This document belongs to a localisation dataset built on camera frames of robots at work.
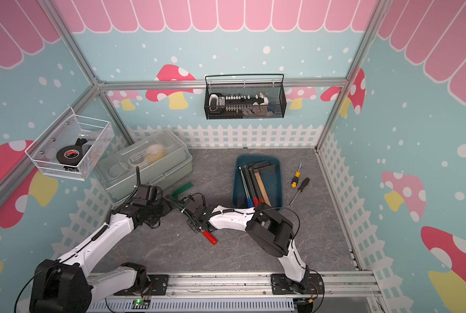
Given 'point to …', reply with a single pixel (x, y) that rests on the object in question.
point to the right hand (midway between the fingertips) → (196, 219)
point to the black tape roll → (70, 154)
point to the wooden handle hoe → (266, 169)
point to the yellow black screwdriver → (297, 175)
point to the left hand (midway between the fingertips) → (170, 210)
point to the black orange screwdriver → (300, 189)
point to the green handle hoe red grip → (184, 204)
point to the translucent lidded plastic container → (162, 158)
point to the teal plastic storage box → (272, 181)
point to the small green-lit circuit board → (139, 304)
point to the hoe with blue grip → (249, 200)
